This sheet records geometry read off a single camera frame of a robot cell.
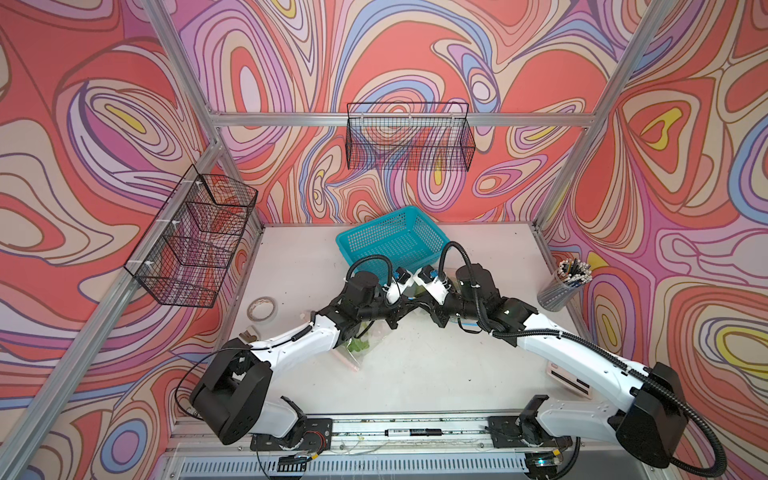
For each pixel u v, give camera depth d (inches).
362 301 25.7
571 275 32.9
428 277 25.2
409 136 37.8
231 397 16.5
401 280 27.2
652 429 15.0
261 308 37.7
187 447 28.9
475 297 22.5
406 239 45.3
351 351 33.1
